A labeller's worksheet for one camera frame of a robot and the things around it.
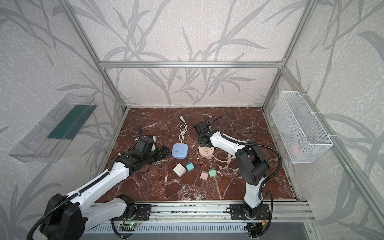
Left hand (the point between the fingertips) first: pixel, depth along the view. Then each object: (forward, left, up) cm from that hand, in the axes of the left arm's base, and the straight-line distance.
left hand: (167, 148), depth 84 cm
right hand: (+11, -22, -5) cm, 25 cm away
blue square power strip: (+4, -6, -10) cm, 12 cm away
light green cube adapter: (-10, -26, -10) cm, 30 cm away
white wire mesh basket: (-8, -62, +24) cm, 67 cm away
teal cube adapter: (-7, -13, -9) cm, 17 cm away
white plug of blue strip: (+31, -4, -11) cm, 33 cm away
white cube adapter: (-9, -7, -10) cm, 15 cm away
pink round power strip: (+4, -22, -10) cm, 25 cm away
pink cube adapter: (-12, -21, -10) cm, 26 cm away
